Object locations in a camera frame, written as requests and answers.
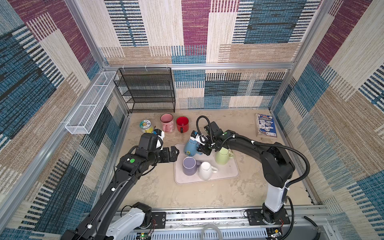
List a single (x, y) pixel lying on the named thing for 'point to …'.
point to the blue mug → (191, 148)
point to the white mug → (205, 170)
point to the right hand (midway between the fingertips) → (200, 149)
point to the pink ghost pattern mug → (168, 123)
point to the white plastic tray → (230, 170)
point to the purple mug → (190, 165)
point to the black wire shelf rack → (147, 90)
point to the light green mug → (222, 156)
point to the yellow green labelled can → (146, 126)
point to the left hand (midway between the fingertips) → (171, 150)
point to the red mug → (182, 124)
